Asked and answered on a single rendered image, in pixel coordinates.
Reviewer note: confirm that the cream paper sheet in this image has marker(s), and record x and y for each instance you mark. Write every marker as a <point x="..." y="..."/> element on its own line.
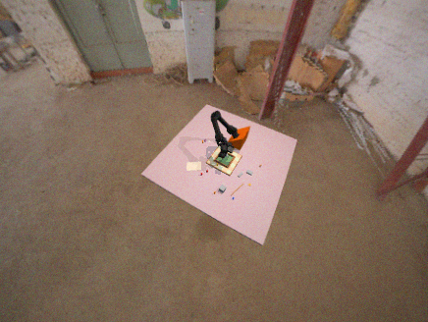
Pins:
<point x="191" y="166"/>

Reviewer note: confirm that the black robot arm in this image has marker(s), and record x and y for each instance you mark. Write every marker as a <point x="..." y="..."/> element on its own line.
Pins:
<point x="219" y="136"/>

